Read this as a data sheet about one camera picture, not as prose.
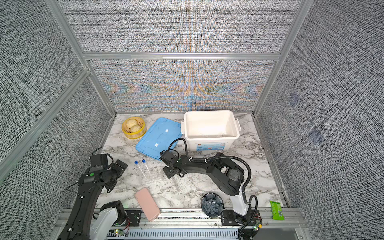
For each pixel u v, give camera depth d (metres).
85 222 0.44
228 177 0.49
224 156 0.52
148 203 0.77
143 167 0.90
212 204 0.76
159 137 1.05
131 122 1.06
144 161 0.77
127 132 1.05
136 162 0.77
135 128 1.03
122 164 0.75
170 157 0.71
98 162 0.62
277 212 0.75
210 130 1.10
